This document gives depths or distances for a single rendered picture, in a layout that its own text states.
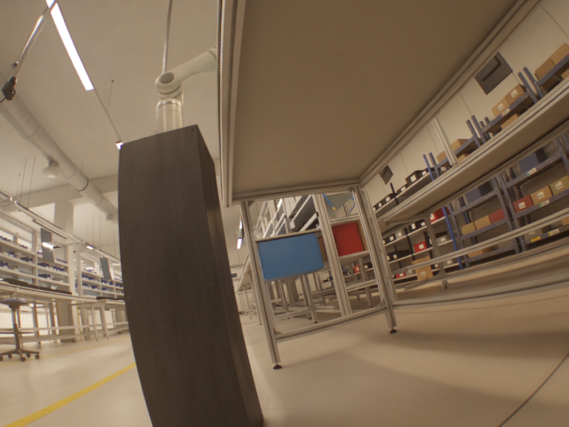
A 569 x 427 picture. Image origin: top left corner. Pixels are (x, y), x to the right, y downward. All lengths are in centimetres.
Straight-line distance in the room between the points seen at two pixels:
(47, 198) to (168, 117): 729
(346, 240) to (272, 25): 238
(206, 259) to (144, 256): 16
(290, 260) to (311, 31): 213
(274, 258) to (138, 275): 198
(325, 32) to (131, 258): 76
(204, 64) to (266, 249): 188
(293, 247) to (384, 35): 212
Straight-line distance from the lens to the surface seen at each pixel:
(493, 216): 477
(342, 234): 286
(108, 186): 727
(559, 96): 169
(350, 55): 91
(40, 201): 822
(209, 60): 110
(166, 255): 68
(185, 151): 76
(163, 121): 94
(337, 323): 160
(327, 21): 80
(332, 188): 173
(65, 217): 757
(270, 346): 150
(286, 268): 259
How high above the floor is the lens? 37
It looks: 16 degrees up
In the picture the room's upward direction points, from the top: 13 degrees counter-clockwise
